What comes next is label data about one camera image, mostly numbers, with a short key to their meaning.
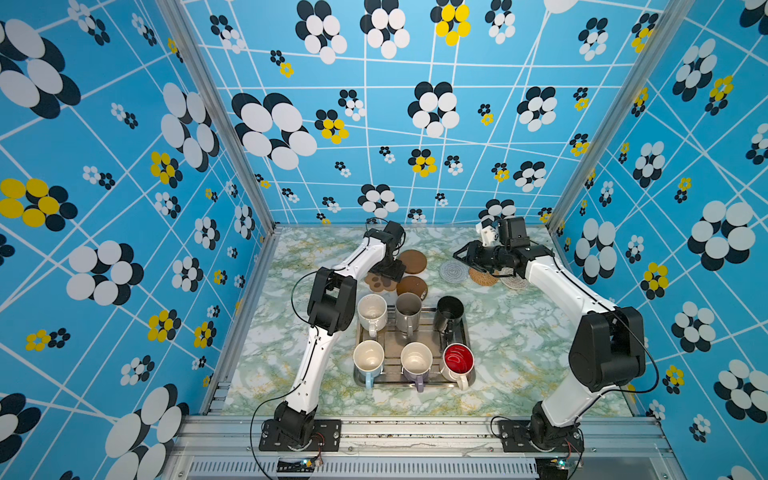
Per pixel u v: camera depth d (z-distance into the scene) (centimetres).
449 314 93
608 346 46
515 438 73
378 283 102
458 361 84
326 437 74
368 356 84
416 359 85
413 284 102
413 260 112
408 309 92
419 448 72
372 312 94
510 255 67
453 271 105
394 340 99
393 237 82
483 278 105
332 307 62
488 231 82
